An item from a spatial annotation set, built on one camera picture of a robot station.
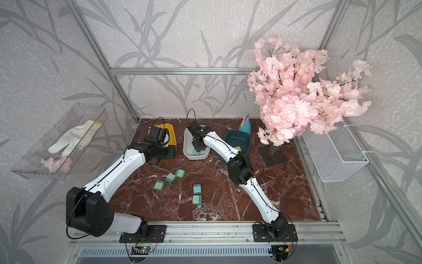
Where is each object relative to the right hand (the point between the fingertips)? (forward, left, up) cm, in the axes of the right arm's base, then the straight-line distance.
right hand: (201, 143), depth 101 cm
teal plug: (-6, +4, -2) cm, 7 cm away
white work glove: (-18, +47, +30) cm, 58 cm away
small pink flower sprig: (-30, +47, +29) cm, 63 cm away
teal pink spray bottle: (+8, -27, +8) cm, 30 cm away
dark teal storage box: (+7, -24, -4) cm, 25 cm away
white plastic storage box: (0, +9, -4) cm, 9 cm away
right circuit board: (-54, -38, -6) cm, 67 cm away
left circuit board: (-53, +23, -5) cm, 58 cm away
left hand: (-13, +13, +10) cm, 21 cm away
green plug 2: (-18, +11, -3) cm, 22 cm away
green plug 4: (-25, +21, -3) cm, 33 cm away
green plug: (-33, 0, -3) cm, 33 cm away
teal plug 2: (-27, +1, -4) cm, 27 cm away
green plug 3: (-21, +16, -3) cm, 26 cm away
